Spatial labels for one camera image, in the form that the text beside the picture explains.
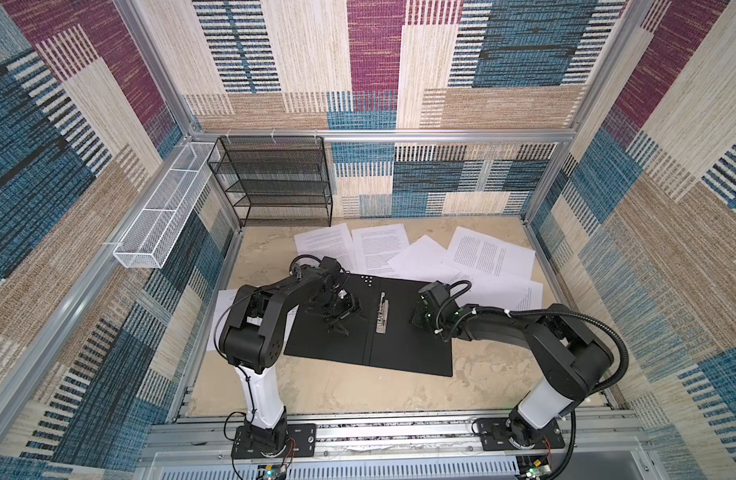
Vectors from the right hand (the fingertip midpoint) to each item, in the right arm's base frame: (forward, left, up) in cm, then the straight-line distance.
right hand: (413, 320), depth 93 cm
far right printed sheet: (+25, -30, 0) cm, 39 cm away
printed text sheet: (+32, +11, -2) cm, 34 cm away
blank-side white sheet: (+24, -6, -1) cm, 24 cm away
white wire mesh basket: (+6, +64, +34) cm, 73 cm away
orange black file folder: (-5, +9, -1) cm, 10 cm away
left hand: (-1, +16, +3) cm, 16 cm away
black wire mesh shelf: (+48, +46, +19) cm, 69 cm away
